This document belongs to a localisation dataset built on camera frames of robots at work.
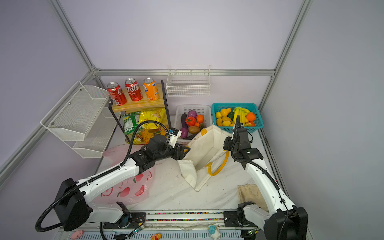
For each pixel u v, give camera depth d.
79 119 0.79
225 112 1.14
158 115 0.88
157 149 0.60
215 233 0.67
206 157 0.96
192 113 1.13
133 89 0.74
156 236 0.68
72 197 0.40
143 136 1.02
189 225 0.73
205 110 1.15
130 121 0.90
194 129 1.04
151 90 0.75
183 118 1.14
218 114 1.16
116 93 0.73
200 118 1.11
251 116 1.06
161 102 0.82
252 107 1.18
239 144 0.58
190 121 1.07
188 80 0.94
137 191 0.77
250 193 0.82
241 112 1.11
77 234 0.69
